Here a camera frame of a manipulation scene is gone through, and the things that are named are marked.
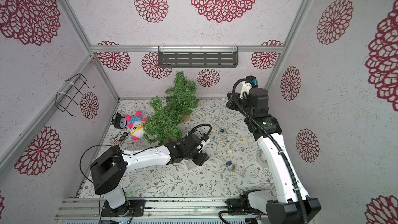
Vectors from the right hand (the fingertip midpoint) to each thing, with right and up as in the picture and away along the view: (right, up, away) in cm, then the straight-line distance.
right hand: (228, 91), depth 67 cm
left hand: (-10, -32, +17) cm, 37 cm away
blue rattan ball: (+3, -20, +34) cm, 40 cm away
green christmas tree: (-29, -15, +5) cm, 33 cm away
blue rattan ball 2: (+4, -37, +19) cm, 42 cm away
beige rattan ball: (+1, -28, +28) cm, 39 cm away
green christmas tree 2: (-22, 0, +21) cm, 30 cm away
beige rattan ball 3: (+16, -26, +30) cm, 42 cm away
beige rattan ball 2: (+6, -32, +24) cm, 40 cm away
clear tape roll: (+24, -36, +22) cm, 48 cm away
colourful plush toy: (-50, -18, +27) cm, 60 cm away
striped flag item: (-61, -25, +28) cm, 72 cm away
